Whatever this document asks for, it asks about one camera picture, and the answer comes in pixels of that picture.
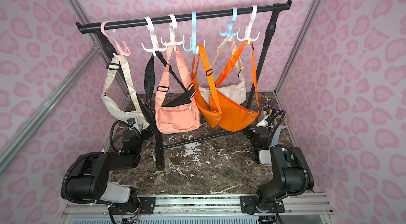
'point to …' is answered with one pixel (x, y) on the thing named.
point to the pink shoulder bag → (180, 120)
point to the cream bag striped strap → (139, 118)
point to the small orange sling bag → (208, 115)
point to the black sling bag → (149, 111)
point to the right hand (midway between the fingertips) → (255, 122)
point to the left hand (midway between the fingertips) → (141, 123)
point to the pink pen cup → (262, 114)
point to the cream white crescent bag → (238, 89)
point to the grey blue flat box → (276, 136)
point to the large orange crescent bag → (235, 114)
